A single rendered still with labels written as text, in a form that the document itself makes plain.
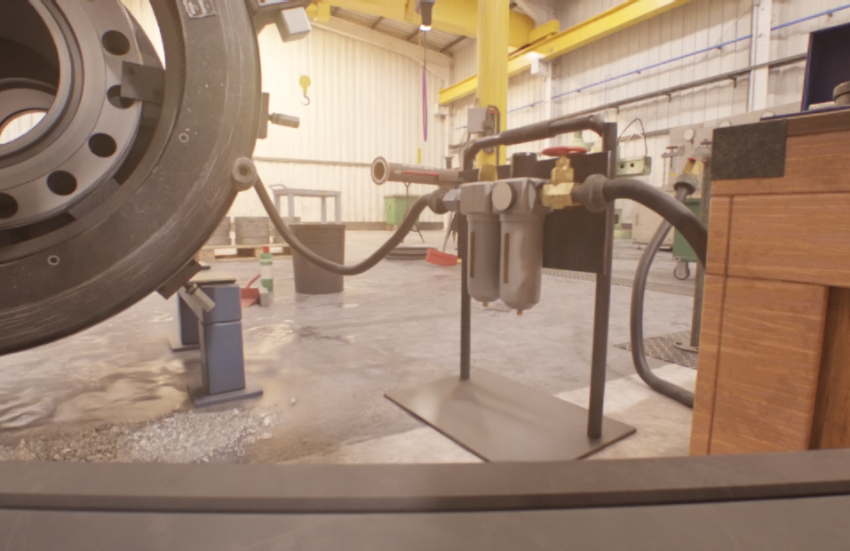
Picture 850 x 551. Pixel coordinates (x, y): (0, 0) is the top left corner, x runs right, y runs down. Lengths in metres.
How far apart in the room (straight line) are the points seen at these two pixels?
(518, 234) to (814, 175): 0.48
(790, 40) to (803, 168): 11.40
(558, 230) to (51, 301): 0.75
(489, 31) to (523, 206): 3.60
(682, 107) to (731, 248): 12.14
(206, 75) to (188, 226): 0.20
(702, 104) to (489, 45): 8.57
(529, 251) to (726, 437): 0.45
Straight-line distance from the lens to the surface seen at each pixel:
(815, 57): 0.67
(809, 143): 0.45
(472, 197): 0.88
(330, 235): 2.39
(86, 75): 0.83
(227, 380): 1.09
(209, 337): 1.05
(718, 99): 12.15
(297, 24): 0.82
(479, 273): 0.88
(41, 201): 0.81
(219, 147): 0.69
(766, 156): 0.46
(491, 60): 4.24
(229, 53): 0.72
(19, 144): 0.81
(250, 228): 4.91
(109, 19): 0.85
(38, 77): 1.50
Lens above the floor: 0.39
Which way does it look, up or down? 7 degrees down
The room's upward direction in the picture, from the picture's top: straight up
